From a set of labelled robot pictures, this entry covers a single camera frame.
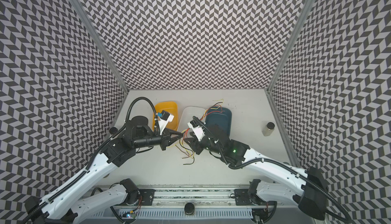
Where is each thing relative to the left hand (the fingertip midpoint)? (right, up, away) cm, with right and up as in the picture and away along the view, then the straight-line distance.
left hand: (181, 136), depth 64 cm
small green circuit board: (-24, -36, +3) cm, 43 cm away
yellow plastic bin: (-13, +11, +39) cm, 43 cm away
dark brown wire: (-1, -3, +2) cm, 4 cm away
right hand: (+2, -1, +6) cm, 6 cm away
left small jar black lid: (-41, -1, +21) cm, 46 cm away
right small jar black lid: (+49, +1, +25) cm, 55 cm away
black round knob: (+4, -30, -2) cm, 30 cm away
